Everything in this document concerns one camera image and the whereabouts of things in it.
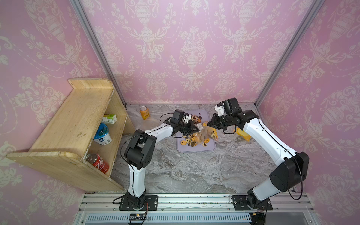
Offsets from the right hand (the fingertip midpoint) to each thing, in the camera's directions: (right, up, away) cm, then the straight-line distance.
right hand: (207, 123), depth 79 cm
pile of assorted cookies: (-7, -11, +13) cm, 19 cm away
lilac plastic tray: (+5, -16, +15) cm, 22 cm away
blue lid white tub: (-53, -6, -13) cm, 54 cm away
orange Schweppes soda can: (-43, +8, +23) cm, 49 cm away
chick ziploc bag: (0, -5, +5) cm, 7 cm away
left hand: (-3, -5, +10) cm, 12 cm away
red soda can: (-49, -15, -22) cm, 56 cm away
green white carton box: (-56, +3, 0) cm, 56 cm away
